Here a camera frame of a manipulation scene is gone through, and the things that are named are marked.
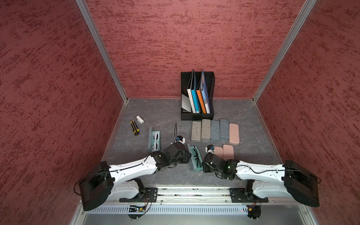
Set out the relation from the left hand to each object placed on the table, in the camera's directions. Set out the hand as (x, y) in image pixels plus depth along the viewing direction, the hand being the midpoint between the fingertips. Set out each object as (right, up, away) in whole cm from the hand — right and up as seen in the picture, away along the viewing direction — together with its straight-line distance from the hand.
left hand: (189, 158), depth 80 cm
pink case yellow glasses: (+26, +1, +8) cm, 27 cm away
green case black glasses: (+5, -2, +7) cm, 9 cm away
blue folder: (+10, +39, +7) cm, 41 cm away
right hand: (+8, -7, +3) cm, 11 cm away
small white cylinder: (-37, +21, +23) cm, 49 cm away
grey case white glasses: (-23, +8, +12) cm, 27 cm away
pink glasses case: (+33, +8, +17) cm, 38 cm away
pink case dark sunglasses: (+19, +2, +8) cm, 21 cm away
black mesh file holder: (+17, +50, +27) cm, 59 cm away
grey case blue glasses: (+26, +14, +19) cm, 35 cm away
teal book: (+3, +39, +7) cm, 39 cm away
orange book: (+8, +36, +10) cm, 39 cm away
